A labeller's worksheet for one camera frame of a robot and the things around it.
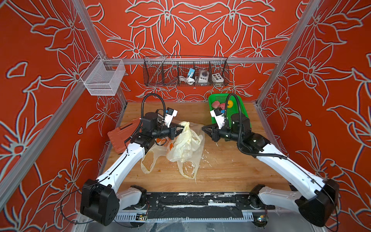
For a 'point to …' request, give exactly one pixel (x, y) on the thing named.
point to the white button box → (216, 78)
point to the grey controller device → (204, 77)
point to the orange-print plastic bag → (164, 141)
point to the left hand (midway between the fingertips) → (184, 126)
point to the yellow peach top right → (230, 104)
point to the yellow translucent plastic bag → (184, 150)
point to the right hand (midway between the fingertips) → (200, 129)
